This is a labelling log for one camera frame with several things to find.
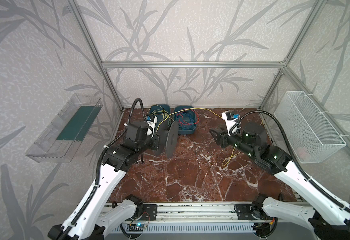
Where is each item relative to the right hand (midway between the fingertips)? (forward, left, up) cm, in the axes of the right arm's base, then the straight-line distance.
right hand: (215, 122), depth 66 cm
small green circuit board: (-35, +35, -34) cm, 60 cm away
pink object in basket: (-8, -44, -15) cm, 47 cm away
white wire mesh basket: (-7, -41, -2) cm, 41 cm away
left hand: (-1, +25, -5) cm, 26 cm away
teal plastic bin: (+40, +29, -31) cm, 59 cm away
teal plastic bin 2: (+18, +17, -32) cm, 41 cm away
